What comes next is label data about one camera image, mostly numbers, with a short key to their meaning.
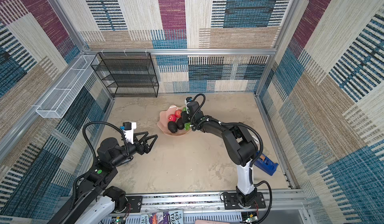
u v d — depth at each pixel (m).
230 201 0.73
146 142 0.63
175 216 0.69
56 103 0.70
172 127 0.96
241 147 0.52
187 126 0.94
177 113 1.01
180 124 0.98
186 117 0.86
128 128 0.63
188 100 0.87
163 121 1.00
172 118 1.01
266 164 0.80
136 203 0.75
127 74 1.11
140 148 0.63
